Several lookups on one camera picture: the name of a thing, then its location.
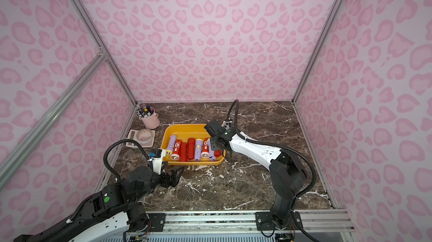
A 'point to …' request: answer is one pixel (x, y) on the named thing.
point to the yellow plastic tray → (183, 132)
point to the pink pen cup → (147, 114)
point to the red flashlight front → (205, 154)
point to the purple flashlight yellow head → (212, 156)
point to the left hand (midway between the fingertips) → (177, 165)
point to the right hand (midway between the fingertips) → (219, 143)
